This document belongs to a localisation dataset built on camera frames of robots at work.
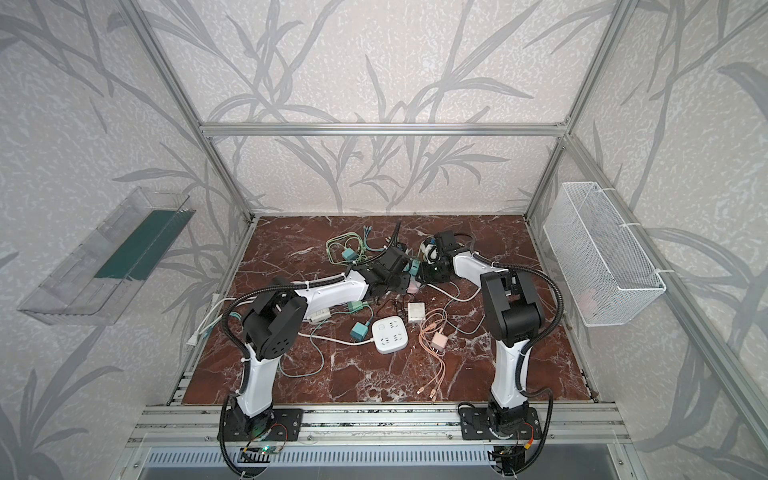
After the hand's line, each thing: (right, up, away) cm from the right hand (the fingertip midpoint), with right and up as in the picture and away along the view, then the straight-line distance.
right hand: (423, 268), depth 101 cm
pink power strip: (-4, -5, -6) cm, 9 cm away
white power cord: (-72, -20, -9) cm, 75 cm away
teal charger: (-20, -17, -13) cm, 29 cm away
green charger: (-22, -10, -8) cm, 26 cm away
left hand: (-5, 0, -5) cm, 7 cm away
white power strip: (-11, -18, -14) cm, 25 cm away
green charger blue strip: (-26, +5, +6) cm, 27 cm away
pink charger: (+4, -19, -16) cm, 25 cm away
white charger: (-3, -12, -10) cm, 16 cm away
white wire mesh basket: (+36, +3, -39) cm, 53 cm away
